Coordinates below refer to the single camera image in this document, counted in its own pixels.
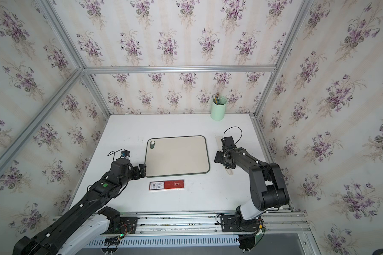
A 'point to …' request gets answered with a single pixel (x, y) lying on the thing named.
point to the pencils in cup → (216, 98)
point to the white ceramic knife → (218, 140)
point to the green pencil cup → (218, 106)
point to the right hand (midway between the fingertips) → (224, 160)
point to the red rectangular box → (160, 185)
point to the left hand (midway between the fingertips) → (140, 167)
